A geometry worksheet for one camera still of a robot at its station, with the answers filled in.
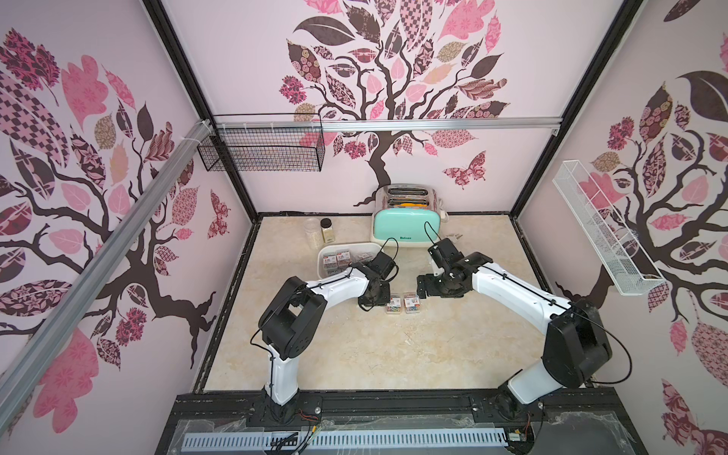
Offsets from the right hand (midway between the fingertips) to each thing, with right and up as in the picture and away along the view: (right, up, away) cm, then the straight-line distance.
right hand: (431, 294), depth 86 cm
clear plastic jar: (-41, +20, +18) cm, 48 cm away
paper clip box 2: (-11, -5, +6) cm, 14 cm away
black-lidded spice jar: (-36, +20, +21) cm, 46 cm away
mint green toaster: (-6, +26, +12) cm, 29 cm away
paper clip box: (-5, -4, +6) cm, 9 cm away
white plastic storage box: (-31, +11, +15) cm, 36 cm away
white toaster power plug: (+14, +18, +24) cm, 33 cm away
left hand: (-16, -5, +7) cm, 18 cm away
